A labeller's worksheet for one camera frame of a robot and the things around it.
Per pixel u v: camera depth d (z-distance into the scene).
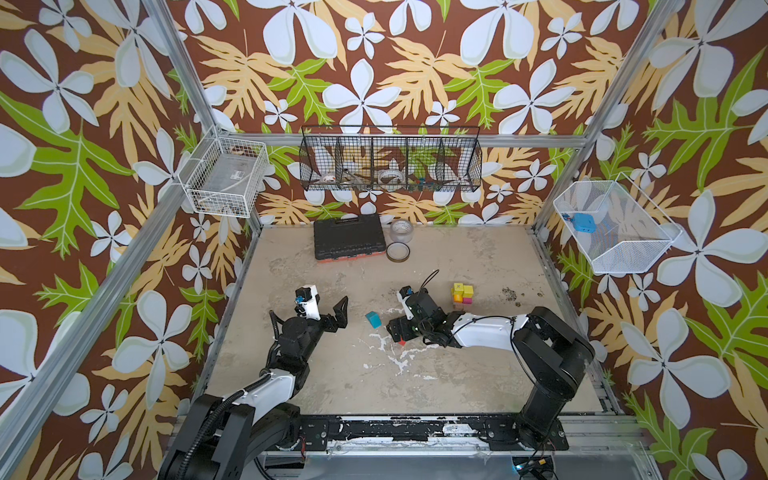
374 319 0.93
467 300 0.96
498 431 0.76
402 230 1.19
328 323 0.75
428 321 0.72
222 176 0.86
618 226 0.82
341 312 0.77
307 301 0.72
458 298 0.95
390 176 0.99
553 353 0.48
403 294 0.84
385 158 0.98
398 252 1.13
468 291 0.93
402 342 0.84
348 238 1.13
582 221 0.86
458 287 0.94
